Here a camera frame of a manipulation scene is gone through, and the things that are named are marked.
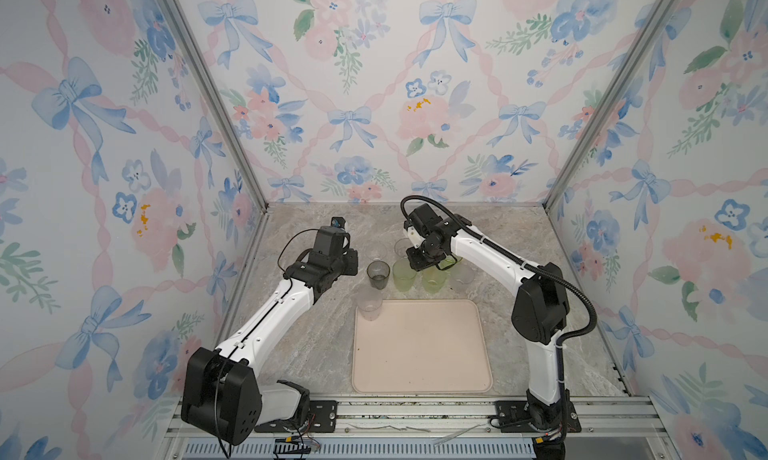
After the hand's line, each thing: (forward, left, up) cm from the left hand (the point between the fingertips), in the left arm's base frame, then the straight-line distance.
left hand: (350, 251), depth 84 cm
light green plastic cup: (+1, -16, -14) cm, 21 cm away
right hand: (+2, -18, -8) cm, 20 cm away
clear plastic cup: (-7, -5, -18) cm, 20 cm away
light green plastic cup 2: (+1, -26, -17) cm, 31 cm away
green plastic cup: (-7, -26, +6) cm, 28 cm away
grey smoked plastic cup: (+4, -7, -17) cm, 19 cm away
